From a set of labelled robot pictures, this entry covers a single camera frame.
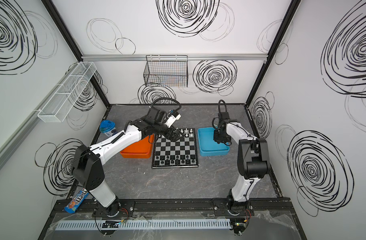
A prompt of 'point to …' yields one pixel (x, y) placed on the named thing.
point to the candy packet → (76, 201)
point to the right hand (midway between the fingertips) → (217, 139)
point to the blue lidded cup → (106, 126)
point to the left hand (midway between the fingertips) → (180, 131)
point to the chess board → (181, 153)
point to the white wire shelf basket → (57, 108)
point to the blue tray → (207, 146)
